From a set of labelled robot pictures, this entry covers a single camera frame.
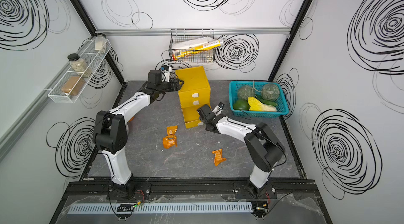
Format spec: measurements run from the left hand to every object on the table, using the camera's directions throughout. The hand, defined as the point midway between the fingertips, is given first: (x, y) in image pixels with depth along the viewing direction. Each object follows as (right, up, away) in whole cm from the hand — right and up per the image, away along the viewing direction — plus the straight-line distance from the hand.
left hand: (180, 82), depth 92 cm
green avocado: (+38, -14, +4) cm, 40 cm away
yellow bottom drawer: (+7, -21, +4) cm, 22 cm away
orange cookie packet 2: (+22, -42, -10) cm, 48 cm away
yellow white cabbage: (+47, -14, +3) cm, 49 cm away
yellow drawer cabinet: (+9, -6, -4) cm, 12 cm away
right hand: (+16, -21, 0) cm, 26 cm away
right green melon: (+56, -5, +5) cm, 56 cm away
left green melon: (+41, -5, +7) cm, 42 cm away
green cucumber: (+54, -12, +6) cm, 56 cm away
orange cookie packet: (-5, -29, +1) cm, 29 cm away
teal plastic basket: (+63, -15, +4) cm, 65 cm away
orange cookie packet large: (-6, -34, -4) cm, 35 cm away
